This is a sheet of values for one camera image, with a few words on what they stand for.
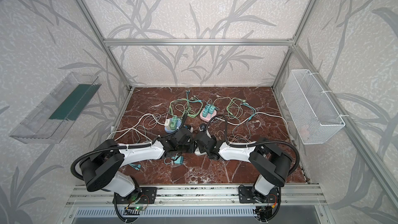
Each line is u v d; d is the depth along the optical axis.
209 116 1.00
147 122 1.01
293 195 0.75
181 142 0.68
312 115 0.63
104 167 0.43
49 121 0.64
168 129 0.93
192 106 1.08
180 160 0.82
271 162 0.45
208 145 0.67
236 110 1.07
